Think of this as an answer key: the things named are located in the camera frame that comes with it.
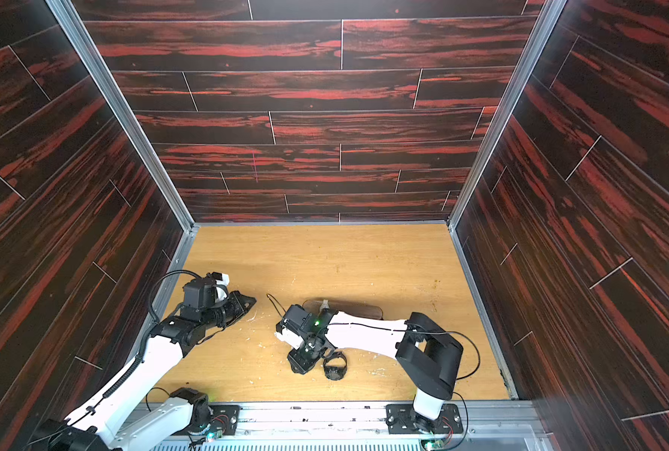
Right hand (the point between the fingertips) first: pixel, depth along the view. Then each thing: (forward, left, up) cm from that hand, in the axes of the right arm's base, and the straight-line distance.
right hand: (302, 359), depth 82 cm
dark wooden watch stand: (+14, -3, +7) cm, 16 cm away
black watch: (-4, -3, +11) cm, 12 cm away
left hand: (+13, +13, +12) cm, 22 cm away
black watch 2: (-4, -10, +1) cm, 10 cm away
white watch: (+15, -6, +6) cm, 17 cm away
